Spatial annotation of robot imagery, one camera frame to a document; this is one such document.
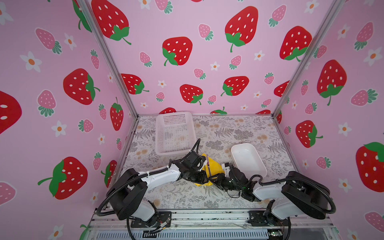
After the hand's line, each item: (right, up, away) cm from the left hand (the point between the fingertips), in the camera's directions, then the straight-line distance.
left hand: (208, 180), depth 81 cm
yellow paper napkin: (+3, +4, +11) cm, 13 cm away
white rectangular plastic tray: (+26, +9, +13) cm, 30 cm away
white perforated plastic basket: (-23, +26, +29) cm, 45 cm away
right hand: (0, 0, 0) cm, 1 cm away
